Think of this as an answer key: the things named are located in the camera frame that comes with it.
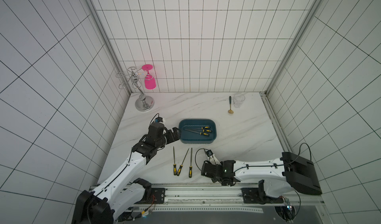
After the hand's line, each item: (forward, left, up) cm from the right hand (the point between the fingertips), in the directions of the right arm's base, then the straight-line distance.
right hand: (210, 173), depth 81 cm
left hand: (+15, +21, +13) cm, 29 cm away
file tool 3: (+24, +6, +2) cm, 25 cm away
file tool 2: (+25, +1, +3) cm, 26 cm away
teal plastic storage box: (+26, +8, +1) cm, 27 cm away
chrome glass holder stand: (+47, +51, +4) cm, 69 cm away
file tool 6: (+1, +11, +1) cm, 12 cm away
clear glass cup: (+53, -22, +5) cm, 58 cm away
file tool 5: (+1, +17, +2) cm, 17 cm away
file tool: (+29, +2, +2) cm, 29 cm away
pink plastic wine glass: (+57, +46, +16) cm, 75 cm away
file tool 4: (+3, +21, +1) cm, 21 cm away
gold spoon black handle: (+43, -15, +2) cm, 46 cm away
